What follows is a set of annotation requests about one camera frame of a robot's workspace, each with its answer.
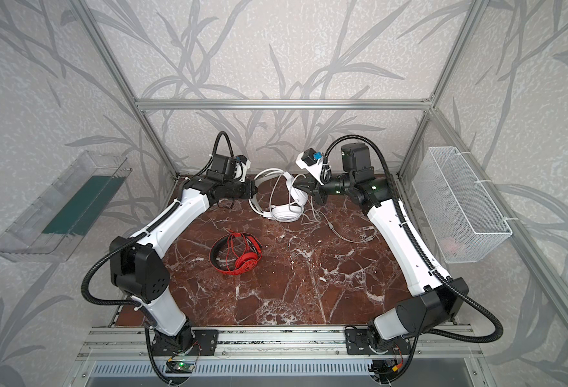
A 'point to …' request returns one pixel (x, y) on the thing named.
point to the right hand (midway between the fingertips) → (297, 176)
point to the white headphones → (284, 213)
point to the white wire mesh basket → (460, 211)
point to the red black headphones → (246, 264)
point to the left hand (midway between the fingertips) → (260, 181)
